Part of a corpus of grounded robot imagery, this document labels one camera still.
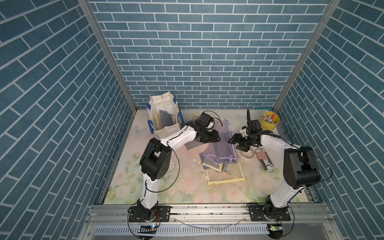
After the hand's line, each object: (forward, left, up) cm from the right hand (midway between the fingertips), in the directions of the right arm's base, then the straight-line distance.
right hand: (233, 144), depth 93 cm
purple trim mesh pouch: (-5, +8, -2) cm, 10 cm away
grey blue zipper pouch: (+1, +26, -5) cm, 26 cm away
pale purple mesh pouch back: (+14, +4, -6) cm, 16 cm away
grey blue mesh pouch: (+19, +47, 0) cm, 51 cm away
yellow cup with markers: (+18, -24, +5) cm, 31 cm away
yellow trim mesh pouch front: (-15, +1, -7) cm, 17 cm away
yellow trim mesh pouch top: (+10, +51, +5) cm, 52 cm away
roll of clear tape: (-2, -11, -7) cm, 13 cm away
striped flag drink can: (-8, -19, -4) cm, 21 cm away
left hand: (-2, +8, +5) cm, 10 cm away
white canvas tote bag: (+24, +47, +11) cm, 53 cm away
